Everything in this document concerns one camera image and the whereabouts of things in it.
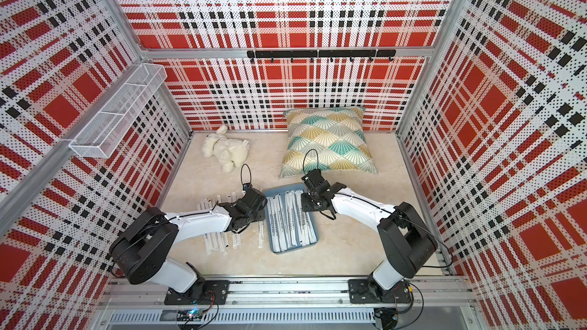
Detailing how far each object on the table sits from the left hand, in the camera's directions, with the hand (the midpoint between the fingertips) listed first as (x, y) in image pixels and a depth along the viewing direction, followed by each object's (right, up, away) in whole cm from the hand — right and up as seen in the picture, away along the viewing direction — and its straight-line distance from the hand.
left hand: (261, 209), depth 93 cm
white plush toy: (-15, +24, +8) cm, 29 cm away
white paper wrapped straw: (-25, +2, +2) cm, 25 cm away
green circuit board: (-17, -27, -23) cm, 39 cm away
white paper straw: (+6, +1, 0) cm, 7 cm away
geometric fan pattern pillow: (+29, +29, +1) cm, 41 cm away
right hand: (+20, +4, -5) cm, 21 cm away
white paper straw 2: (+16, -6, -6) cm, 19 cm away
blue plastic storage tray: (+5, +8, +5) cm, 10 cm away
